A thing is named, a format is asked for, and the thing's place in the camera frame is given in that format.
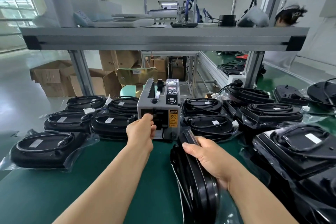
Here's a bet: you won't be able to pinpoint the person's right hand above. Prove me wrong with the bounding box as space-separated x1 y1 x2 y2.
182 136 235 190

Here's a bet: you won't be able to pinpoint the person's left hand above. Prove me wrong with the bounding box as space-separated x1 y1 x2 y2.
126 113 157 153

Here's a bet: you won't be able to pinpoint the group of bagged black lamps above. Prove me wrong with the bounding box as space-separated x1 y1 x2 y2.
181 79 336 224

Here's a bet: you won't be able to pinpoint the bagged black lamp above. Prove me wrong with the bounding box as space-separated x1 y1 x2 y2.
62 94 108 114

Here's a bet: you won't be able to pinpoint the unbagged black lamps with cables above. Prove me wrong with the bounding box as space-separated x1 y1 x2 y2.
273 78 336 109

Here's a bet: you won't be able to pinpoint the person's left forearm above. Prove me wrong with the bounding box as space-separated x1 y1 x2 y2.
52 145 153 224

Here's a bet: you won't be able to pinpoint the person's right forearm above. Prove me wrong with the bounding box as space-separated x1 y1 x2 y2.
225 168 300 224

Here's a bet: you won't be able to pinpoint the grey tape dispenser machine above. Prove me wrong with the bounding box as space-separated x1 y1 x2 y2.
138 78 182 140

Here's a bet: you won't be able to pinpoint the green round stool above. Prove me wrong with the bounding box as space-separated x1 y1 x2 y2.
120 85 138 97

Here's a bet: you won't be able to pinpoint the grey metal shelf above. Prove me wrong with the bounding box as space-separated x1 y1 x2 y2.
21 26 310 52

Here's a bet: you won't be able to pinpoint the white flat scale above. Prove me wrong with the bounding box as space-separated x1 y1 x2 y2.
92 14 154 28

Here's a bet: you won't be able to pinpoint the black phone on shelf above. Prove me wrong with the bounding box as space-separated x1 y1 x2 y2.
171 22 198 28

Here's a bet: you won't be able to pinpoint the white handset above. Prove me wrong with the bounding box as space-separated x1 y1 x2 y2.
73 11 94 27

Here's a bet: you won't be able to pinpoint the white box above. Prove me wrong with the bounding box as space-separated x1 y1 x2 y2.
71 0 123 22

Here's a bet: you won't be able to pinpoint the black cup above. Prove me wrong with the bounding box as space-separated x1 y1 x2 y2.
219 15 236 27

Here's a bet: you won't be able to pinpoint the grey barcode scanner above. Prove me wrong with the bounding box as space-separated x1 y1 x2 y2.
236 5 270 28

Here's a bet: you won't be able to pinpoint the window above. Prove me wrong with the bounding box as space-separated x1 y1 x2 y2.
0 0 39 53

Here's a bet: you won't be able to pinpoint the bundle of black cables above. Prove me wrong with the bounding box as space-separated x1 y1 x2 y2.
218 61 246 76

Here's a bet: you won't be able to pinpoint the metal floor bracket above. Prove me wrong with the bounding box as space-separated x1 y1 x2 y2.
10 129 37 138

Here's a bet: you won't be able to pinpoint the grey wall electrical box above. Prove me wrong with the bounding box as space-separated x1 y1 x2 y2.
320 0 336 18

